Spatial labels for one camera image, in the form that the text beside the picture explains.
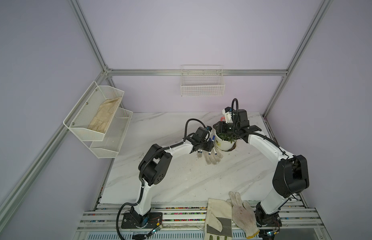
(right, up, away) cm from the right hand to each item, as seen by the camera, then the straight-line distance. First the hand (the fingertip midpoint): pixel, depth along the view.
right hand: (215, 124), depth 87 cm
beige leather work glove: (-1, -50, -16) cm, 52 cm away
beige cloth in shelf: (-62, +5, -7) cm, 63 cm away
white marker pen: (-1, -10, +13) cm, 17 cm away
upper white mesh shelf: (-68, +4, -9) cm, 69 cm away
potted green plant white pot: (+6, -10, +1) cm, 12 cm away
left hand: (-2, -13, +8) cm, 15 cm away
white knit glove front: (+12, -47, -14) cm, 50 cm away
